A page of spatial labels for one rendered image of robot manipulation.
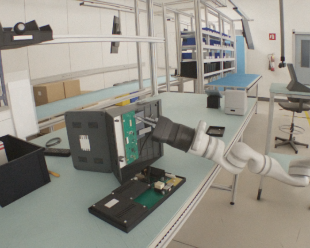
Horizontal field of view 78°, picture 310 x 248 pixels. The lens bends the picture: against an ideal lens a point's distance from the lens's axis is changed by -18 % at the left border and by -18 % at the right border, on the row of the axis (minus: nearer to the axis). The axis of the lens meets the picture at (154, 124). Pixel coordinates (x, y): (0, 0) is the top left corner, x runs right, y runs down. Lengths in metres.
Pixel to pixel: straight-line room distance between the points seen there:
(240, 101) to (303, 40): 5.93
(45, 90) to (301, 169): 3.85
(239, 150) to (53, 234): 0.56
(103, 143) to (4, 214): 0.37
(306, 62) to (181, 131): 6.62
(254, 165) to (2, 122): 0.95
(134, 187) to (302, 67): 6.78
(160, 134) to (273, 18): 6.65
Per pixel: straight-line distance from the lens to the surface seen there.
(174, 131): 0.68
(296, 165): 0.92
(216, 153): 0.69
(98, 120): 0.69
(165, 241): 0.58
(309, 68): 7.18
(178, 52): 4.03
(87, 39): 1.37
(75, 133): 0.75
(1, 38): 0.86
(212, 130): 1.11
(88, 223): 0.56
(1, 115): 0.98
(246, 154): 0.72
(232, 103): 1.37
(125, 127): 0.66
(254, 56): 7.10
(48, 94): 4.11
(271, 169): 0.81
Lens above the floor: 1.36
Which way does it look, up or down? 17 degrees down
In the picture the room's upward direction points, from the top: 3 degrees counter-clockwise
